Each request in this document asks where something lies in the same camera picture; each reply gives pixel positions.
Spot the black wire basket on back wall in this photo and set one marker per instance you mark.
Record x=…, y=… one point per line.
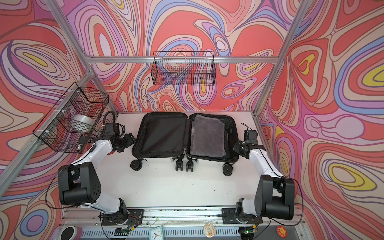
x=184, y=68

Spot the red round sticker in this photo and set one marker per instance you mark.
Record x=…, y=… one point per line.
x=282, y=232

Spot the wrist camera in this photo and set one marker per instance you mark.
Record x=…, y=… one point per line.
x=111, y=129
x=251, y=137

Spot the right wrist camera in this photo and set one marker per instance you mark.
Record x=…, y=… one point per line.
x=251, y=137

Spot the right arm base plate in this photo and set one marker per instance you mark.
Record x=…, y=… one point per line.
x=230, y=216

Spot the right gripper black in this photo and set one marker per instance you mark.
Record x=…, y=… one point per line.
x=236, y=147

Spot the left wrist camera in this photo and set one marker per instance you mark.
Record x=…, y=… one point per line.
x=111, y=129

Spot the small white clock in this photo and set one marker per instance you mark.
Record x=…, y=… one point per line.
x=156, y=233

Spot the pink cylinder black top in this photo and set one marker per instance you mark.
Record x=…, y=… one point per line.
x=71, y=233

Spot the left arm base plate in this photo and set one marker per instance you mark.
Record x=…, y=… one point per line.
x=133, y=218

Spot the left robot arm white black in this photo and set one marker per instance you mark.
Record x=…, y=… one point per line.
x=79, y=184

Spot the round food badge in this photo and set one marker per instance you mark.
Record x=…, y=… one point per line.
x=209, y=230

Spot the grey towel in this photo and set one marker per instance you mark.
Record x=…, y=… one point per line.
x=208, y=137

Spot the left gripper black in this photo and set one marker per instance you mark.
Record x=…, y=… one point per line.
x=130, y=139

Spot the red pen cup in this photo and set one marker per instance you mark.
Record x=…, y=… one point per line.
x=99, y=132

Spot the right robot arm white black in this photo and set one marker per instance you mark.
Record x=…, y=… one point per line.
x=275, y=194

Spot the black wire basket on left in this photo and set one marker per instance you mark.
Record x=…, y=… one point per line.
x=68, y=127

